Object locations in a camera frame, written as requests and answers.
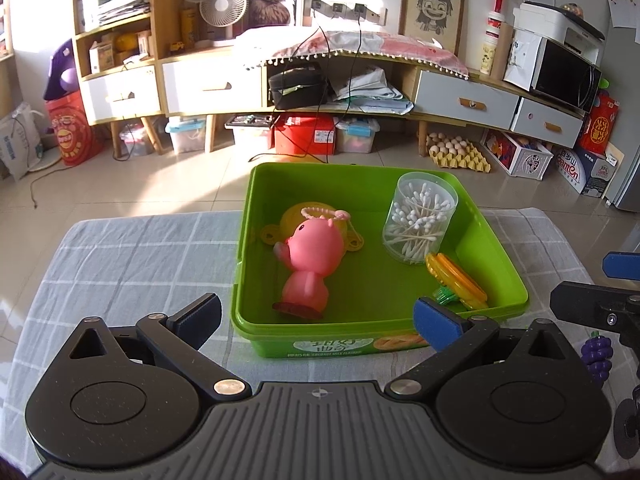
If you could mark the blue white cardboard box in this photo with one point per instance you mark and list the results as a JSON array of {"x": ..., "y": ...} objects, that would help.
[{"x": 589, "y": 174}]

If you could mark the wooden tv cabinet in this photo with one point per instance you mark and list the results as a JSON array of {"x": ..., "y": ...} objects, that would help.
[{"x": 216, "y": 82}]

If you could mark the left gripper black left finger with dark pad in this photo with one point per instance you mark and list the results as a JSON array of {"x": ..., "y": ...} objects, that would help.
[{"x": 175, "y": 342}]

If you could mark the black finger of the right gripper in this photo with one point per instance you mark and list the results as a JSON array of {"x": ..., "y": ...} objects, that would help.
[{"x": 612, "y": 309}]

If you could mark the wooden shelf unit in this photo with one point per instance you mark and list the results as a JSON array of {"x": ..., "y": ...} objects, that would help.
[{"x": 118, "y": 46}]

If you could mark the white printer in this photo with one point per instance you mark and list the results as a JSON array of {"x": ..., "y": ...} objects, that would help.
[{"x": 563, "y": 27}]

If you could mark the red gift box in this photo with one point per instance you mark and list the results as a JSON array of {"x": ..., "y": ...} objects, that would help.
[{"x": 599, "y": 124}]

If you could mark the orange yellow round toy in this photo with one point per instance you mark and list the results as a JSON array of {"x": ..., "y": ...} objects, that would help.
[{"x": 454, "y": 284}]

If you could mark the pink floral cloth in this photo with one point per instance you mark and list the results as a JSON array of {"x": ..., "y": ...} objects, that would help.
[{"x": 279, "y": 44}]

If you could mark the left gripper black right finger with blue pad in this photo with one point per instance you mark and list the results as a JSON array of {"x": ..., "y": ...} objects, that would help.
[{"x": 454, "y": 339}]

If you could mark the grey refrigerator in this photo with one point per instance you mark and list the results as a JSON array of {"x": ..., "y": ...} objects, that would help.
[{"x": 620, "y": 67}]

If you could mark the black bag in cabinet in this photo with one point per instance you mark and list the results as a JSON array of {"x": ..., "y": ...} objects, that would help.
[{"x": 297, "y": 87}]

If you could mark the yellow egg tray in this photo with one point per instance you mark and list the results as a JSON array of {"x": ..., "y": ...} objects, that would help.
[{"x": 455, "y": 152}]

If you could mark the purple toy grapes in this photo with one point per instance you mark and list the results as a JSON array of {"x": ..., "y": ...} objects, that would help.
[{"x": 597, "y": 353}]

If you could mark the black white microwave oven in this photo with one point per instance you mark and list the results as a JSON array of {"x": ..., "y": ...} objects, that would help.
[{"x": 543, "y": 67}]

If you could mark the framed cartoon girl drawing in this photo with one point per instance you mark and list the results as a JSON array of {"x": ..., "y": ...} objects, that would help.
[{"x": 436, "y": 21}]

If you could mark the clear storage box blue lid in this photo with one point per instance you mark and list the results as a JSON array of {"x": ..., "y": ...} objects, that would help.
[{"x": 355, "y": 135}]

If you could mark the white red cardboard box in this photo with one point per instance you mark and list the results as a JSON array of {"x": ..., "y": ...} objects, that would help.
[{"x": 519, "y": 157}]

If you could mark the white plastic bag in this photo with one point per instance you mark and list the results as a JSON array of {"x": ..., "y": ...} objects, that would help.
[{"x": 20, "y": 142}]

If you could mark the clear cotton swab jar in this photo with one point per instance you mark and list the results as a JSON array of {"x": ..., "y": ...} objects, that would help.
[{"x": 419, "y": 216}]

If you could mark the grey checked tablecloth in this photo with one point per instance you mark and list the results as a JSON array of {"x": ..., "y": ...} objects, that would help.
[{"x": 122, "y": 269}]

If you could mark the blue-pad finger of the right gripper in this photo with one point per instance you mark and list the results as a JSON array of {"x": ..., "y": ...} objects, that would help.
[{"x": 622, "y": 265}]

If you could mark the pink pig toy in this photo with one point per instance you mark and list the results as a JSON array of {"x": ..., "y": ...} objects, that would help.
[{"x": 312, "y": 253}]

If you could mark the green plastic biscuit bin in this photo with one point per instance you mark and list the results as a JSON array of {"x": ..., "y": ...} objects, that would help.
[{"x": 371, "y": 294}]

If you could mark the clear storage box left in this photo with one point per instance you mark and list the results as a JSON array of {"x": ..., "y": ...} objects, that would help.
[{"x": 187, "y": 134}]

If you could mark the red storage box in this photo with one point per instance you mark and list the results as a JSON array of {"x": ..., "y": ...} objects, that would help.
[{"x": 304, "y": 134}]

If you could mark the yellow round toy lid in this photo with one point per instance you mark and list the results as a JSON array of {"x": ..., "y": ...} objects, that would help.
[{"x": 298, "y": 213}]

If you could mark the small white desk fan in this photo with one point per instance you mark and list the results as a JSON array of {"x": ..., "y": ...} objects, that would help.
[{"x": 223, "y": 14}]

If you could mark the red paper bag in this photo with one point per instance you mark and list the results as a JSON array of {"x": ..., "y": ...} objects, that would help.
[{"x": 76, "y": 139}]

